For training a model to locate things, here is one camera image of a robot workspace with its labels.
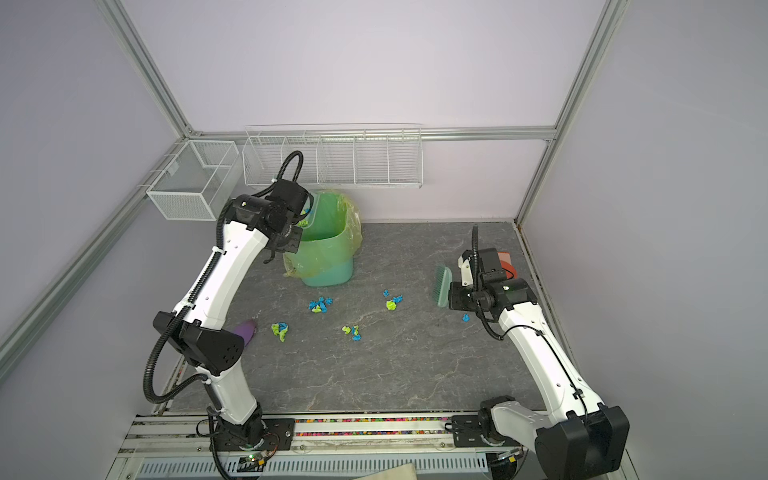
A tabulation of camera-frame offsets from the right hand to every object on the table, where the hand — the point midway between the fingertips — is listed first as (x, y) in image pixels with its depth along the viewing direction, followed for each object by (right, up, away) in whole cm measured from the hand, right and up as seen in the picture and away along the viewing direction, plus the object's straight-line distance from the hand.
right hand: (456, 298), depth 78 cm
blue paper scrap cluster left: (-40, -5, +18) cm, 44 cm away
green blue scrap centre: (-29, -13, +13) cm, 34 cm away
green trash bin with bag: (-34, +17, +4) cm, 38 cm away
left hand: (-46, +14, -2) cm, 48 cm away
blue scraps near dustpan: (-17, -3, +18) cm, 25 cm away
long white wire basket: (-32, +44, +20) cm, 58 cm away
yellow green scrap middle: (-18, -5, +18) cm, 26 cm away
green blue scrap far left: (-52, -12, +13) cm, 55 cm away
